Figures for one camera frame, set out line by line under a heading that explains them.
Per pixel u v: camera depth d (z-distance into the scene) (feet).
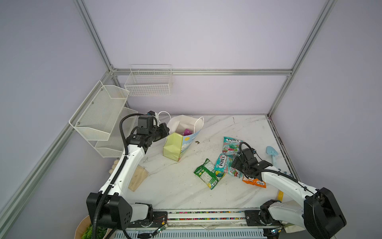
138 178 2.89
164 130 2.26
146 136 1.87
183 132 2.97
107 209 1.25
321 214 1.33
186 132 2.96
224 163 2.96
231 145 3.31
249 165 2.18
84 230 2.03
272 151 3.21
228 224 2.40
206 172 2.83
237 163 2.62
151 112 2.35
